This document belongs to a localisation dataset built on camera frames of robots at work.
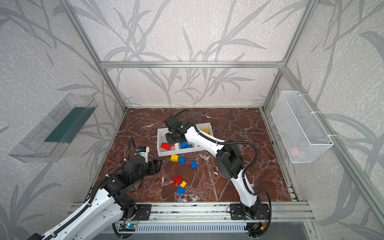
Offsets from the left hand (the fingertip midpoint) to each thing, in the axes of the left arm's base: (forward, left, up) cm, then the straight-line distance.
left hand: (160, 157), depth 80 cm
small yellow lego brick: (-10, -12, -11) cm, 20 cm away
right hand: (+15, -4, 0) cm, 16 cm away
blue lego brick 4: (+1, -18, -12) cm, 22 cm away
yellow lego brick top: (+4, -5, -10) cm, 12 cm away
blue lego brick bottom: (-14, -11, -12) cm, 21 cm away
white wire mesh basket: (-1, -64, +24) cm, 68 cm away
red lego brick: (-8, -9, -11) cm, 16 cm away
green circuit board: (-30, +12, -12) cm, 35 cm away
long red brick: (+12, 0, -9) cm, 15 cm away
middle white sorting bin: (+8, -8, -8) cm, 14 cm away
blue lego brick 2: (+13, -15, -10) cm, 22 cm away
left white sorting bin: (+20, +5, -12) cm, 24 cm away
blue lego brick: (+13, -11, -10) cm, 20 cm away
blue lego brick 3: (+4, -10, -12) cm, 16 cm away
